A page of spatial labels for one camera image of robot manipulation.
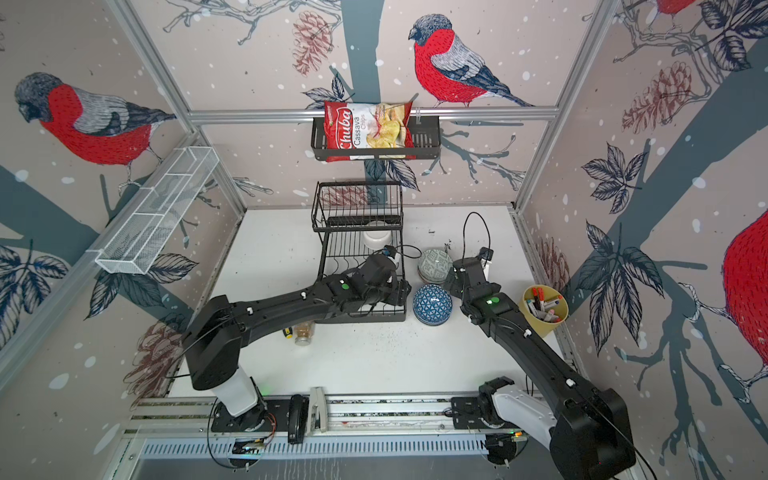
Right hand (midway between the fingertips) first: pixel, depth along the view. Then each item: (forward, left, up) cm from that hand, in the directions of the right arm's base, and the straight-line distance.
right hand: (465, 282), depth 83 cm
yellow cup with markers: (-5, -23, -5) cm, 24 cm away
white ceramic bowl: (+21, +28, -6) cm, 35 cm away
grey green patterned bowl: (+12, +8, -8) cm, 16 cm away
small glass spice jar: (-13, +47, -9) cm, 49 cm away
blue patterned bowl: (-3, +9, -9) cm, 13 cm away
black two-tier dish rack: (+30, +36, -6) cm, 47 cm away
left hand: (-4, +17, +2) cm, 17 cm away
